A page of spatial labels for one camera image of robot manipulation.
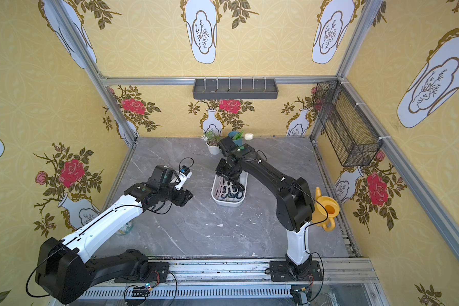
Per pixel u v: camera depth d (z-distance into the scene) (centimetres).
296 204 48
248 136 85
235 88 92
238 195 95
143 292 73
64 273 39
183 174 73
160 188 62
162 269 75
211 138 96
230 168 72
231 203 88
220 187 92
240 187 95
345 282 74
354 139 73
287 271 66
